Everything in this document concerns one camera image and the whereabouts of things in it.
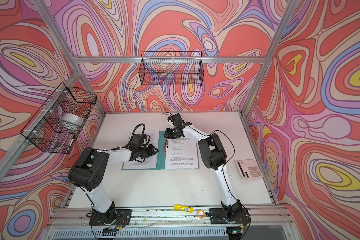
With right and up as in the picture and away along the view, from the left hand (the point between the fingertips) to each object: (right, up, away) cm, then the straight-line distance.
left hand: (159, 149), depth 96 cm
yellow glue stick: (+16, -26, -21) cm, 37 cm away
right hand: (+5, +7, +5) cm, 10 cm away
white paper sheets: (+15, -2, 0) cm, 15 cm away
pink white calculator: (+55, -10, -8) cm, 56 cm away
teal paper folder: (+1, -5, -1) cm, 5 cm away
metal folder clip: (+4, +2, +3) cm, 5 cm away
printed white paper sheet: (-5, -7, -5) cm, 10 cm away
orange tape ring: (+24, -29, -21) cm, 44 cm away
